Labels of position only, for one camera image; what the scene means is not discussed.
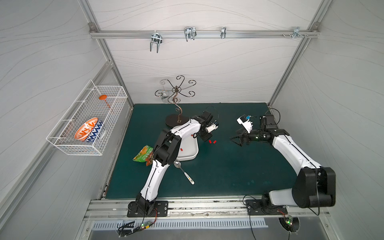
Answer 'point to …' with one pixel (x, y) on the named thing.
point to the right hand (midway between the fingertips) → (234, 134)
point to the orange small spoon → (103, 97)
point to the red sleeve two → (210, 141)
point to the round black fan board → (289, 223)
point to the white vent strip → (185, 223)
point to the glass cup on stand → (164, 95)
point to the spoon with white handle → (177, 164)
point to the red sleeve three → (214, 142)
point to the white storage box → (188, 148)
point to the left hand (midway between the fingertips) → (207, 136)
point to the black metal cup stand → (175, 120)
